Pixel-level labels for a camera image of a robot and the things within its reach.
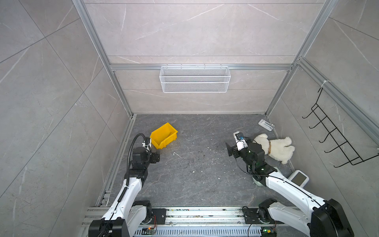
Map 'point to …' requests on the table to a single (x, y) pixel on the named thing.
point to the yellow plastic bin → (163, 136)
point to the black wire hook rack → (336, 135)
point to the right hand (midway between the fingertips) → (236, 139)
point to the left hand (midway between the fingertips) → (151, 146)
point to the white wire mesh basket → (195, 79)
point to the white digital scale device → (299, 177)
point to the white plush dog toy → (280, 149)
